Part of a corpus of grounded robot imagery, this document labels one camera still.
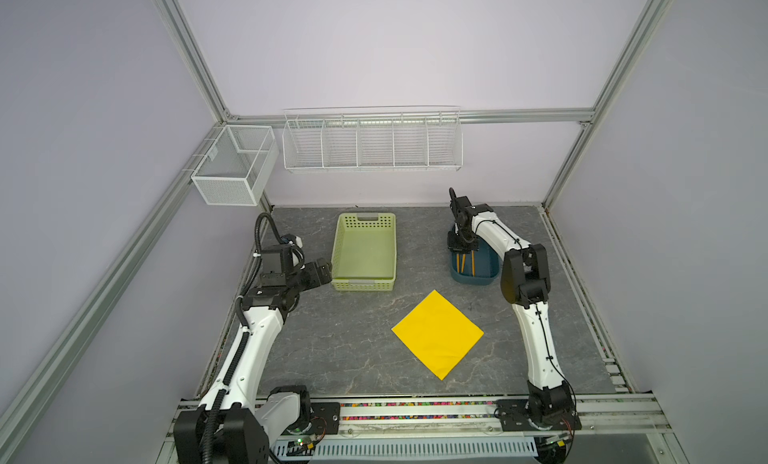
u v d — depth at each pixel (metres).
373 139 0.97
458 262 1.03
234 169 0.93
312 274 0.72
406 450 1.58
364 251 1.05
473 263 1.02
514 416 0.74
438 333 0.89
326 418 0.73
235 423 0.38
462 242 0.86
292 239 0.73
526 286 0.64
